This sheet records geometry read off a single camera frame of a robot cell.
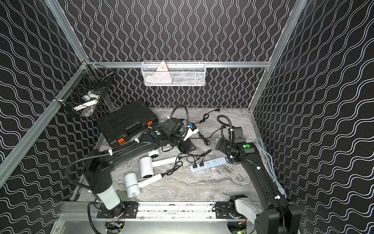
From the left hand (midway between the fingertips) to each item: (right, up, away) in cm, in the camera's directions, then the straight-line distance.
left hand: (193, 141), depth 79 cm
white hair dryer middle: (-26, -14, +5) cm, 30 cm away
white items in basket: (-54, +20, -4) cm, 58 cm away
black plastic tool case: (-46, +10, +22) cm, 51 cm away
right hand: (+17, -3, +2) cm, 18 cm away
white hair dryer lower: (-32, -24, -1) cm, 40 cm away
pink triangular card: (-19, +40, +12) cm, 46 cm away
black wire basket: (-69, +28, +12) cm, 76 cm away
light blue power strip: (+10, -15, +9) cm, 20 cm away
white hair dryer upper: (-23, -9, +10) cm, 27 cm away
